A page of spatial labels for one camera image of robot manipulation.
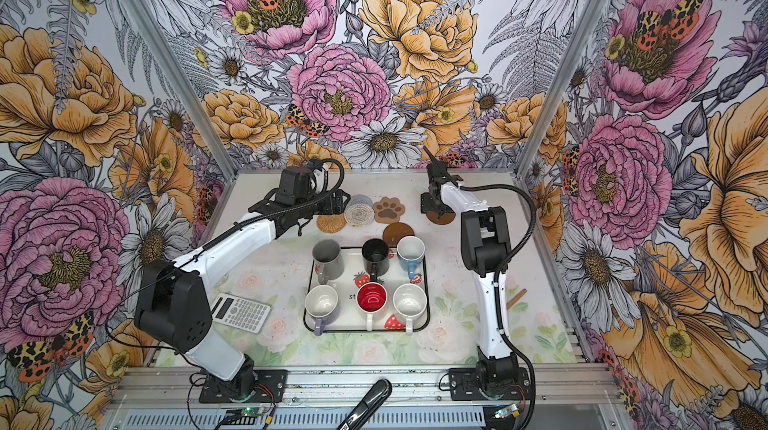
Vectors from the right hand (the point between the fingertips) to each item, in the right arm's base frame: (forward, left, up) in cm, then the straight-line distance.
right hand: (436, 214), depth 107 cm
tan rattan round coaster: (-3, +37, 0) cm, 37 cm away
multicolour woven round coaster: (+1, +28, 0) cm, 28 cm away
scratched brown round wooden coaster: (-5, +15, -3) cm, 16 cm away
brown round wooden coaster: (0, -3, -3) cm, 4 cm away
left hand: (-9, +32, +17) cm, 37 cm away
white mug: (-31, +11, 0) cm, 33 cm away
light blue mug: (-17, +11, +3) cm, 20 cm away
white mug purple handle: (-31, +37, +1) cm, 48 cm away
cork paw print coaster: (+2, +17, 0) cm, 17 cm away
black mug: (-17, +21, +3) cm, 28 cm away
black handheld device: (-57, +23, +4) cm, 61 cm away
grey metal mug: (-19, +36, +2) cm, 40 cm away
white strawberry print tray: (-22, +28, -1) cm, 35 cm away
